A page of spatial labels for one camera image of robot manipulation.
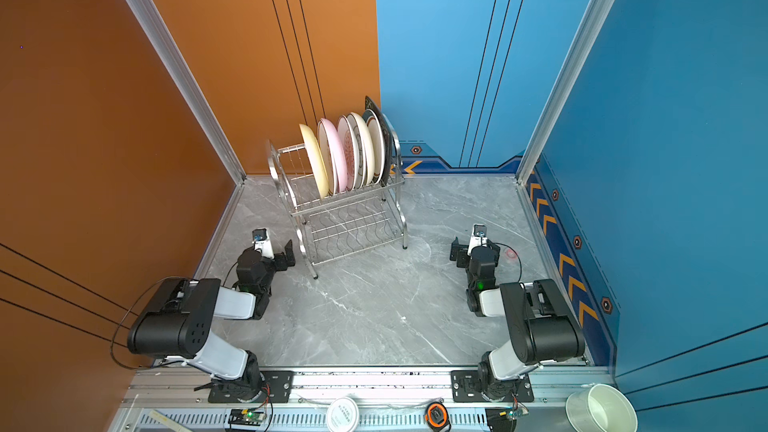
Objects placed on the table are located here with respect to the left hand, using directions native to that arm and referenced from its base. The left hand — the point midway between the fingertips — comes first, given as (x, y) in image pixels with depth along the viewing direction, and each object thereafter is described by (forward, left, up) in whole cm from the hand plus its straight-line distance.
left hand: (276, 240), depth 93 cm
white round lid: (-45, -26, -1) cm, 52 cm away
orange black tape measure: (-45, -48, -3) cm, 65 cm away
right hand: (+1, -61, +1) cm, 61 cm away
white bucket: (-42, -86, -5) cm, 96 cm away
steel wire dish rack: (+11, -18, -6) cm, 22 cm away
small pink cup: (-1, -76, -6) cm, 76 cm away
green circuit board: (-44, -2, -9) cm, 45 cm away
